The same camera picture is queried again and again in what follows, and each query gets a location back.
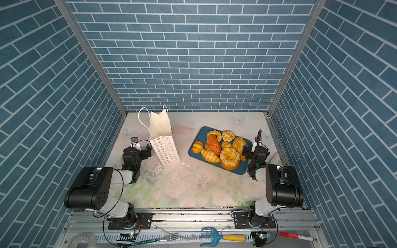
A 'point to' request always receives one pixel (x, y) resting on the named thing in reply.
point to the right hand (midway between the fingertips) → (253, 144)
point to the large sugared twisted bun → (229, 158)
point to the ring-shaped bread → (216, 133)
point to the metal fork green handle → (169, 237)
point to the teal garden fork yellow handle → (215, 237)
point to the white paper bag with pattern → (162, 136)
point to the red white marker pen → (309, 238)
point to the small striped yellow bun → (197, 146)
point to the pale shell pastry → (228, 136)
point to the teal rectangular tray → (220, 149)
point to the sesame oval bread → (239, 143)
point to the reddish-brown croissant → (212, 144)
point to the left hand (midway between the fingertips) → (140, 144)
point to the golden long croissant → (210, 156)
